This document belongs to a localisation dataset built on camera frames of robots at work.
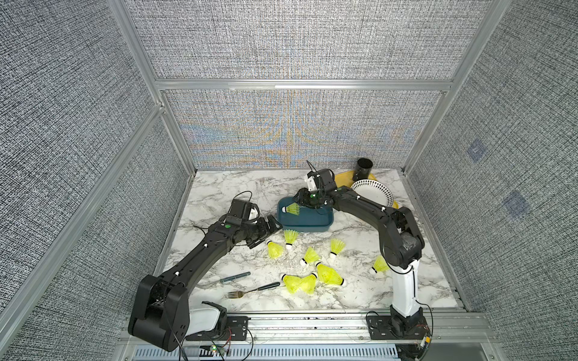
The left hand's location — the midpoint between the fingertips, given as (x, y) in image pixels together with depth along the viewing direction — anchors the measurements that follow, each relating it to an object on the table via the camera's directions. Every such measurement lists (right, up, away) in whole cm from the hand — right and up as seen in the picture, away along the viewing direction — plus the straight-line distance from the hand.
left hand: (278, 230), depth 82 cm
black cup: (+40, +25, +28) cm, 55 cm away
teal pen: (-19, -18, +2) cm, 26 cm away
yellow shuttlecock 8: (+11, -20, +1) cm, 23 cm away
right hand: (+6, +13, +11) cm, 18 cm away
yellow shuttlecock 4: (+12, -11, +4) cm, 17 cm away
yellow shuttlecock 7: (+5, -20, +1) cm, 21 cm away
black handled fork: (-14, -22, -2) cm, 27 cm away
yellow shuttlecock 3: (-2, -10, +9) cm, 14 cm away
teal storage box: (+12, +2, +13) cm, 18 cm away
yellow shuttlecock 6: (+18, -17, +2) cm, 25 cm away
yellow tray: (+32, +20, +32) cm, 50 cm away
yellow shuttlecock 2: (+6, +7, +16) cm, 18 cm away
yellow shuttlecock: (+4, -5, +11) cm, 13 cm away
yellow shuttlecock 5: (+23, -8, +6) cm, 25 cm away
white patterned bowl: (+46, +14, +28) cm, 55 cm away
